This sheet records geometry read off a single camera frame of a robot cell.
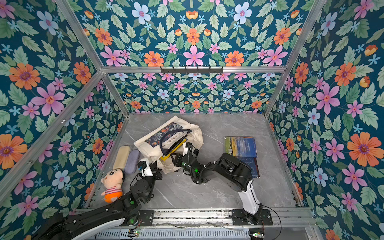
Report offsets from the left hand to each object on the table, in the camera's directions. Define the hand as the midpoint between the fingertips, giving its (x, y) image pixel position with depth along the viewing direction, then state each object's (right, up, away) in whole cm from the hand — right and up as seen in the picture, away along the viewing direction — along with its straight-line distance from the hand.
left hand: (158, 160), depth 79 cm
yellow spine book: (0, -2, +14) cm, 14 cm away
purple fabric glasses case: (-20, -4, +12) cm, 23 cm away
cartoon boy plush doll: (-24, -12, -1) cm, 27 cm away
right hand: (+8, +3, +10) cm, 13 cm away
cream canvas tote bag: (+1, +9, +4) cm, 9 cm away
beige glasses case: (-27, -1, +14) cm, 30 cm away
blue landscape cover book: (+49, +5, +17) cm, 52 cm away
